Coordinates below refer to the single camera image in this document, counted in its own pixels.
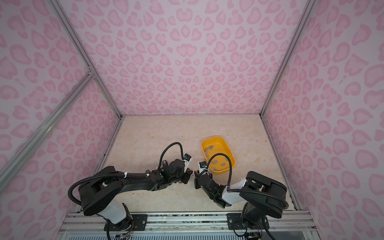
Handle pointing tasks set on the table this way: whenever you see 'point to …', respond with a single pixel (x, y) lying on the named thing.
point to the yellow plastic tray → (212, 145)
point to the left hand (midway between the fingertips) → (193, 169)
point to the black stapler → (165, 164)
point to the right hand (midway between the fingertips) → (195, 173)
